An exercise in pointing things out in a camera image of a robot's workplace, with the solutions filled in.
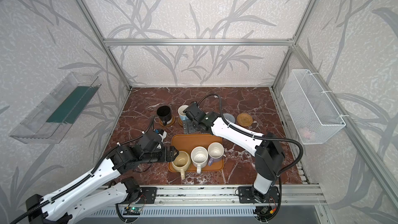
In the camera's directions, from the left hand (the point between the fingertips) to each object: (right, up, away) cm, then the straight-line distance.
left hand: (174, 150), depth 74 cm
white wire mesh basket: (+58, +16, -15) cm, 62 cm away
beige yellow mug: (+2, -9, +8) cm, 13 cm away
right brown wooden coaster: (-2, +10, +25) cm, 27 cm away
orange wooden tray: (+5, +1, +12) cm, 13 cm away
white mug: (+11, -6, +10) cm, 17 cm away
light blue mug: (0, +16, +17) cm, 23 cm away
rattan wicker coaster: (+41, +11, +28) cm, 50 cm away
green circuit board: (-19, -27, -3) cm, 34 cm away
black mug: (-10, +15, +18) cm, 26 cm away
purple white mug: (+20, -4, +12) cm, 24 cm away
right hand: (+8, +14, +9) cm, 18 cm away
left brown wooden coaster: (-9, +8, +23) cm, 26 cm away
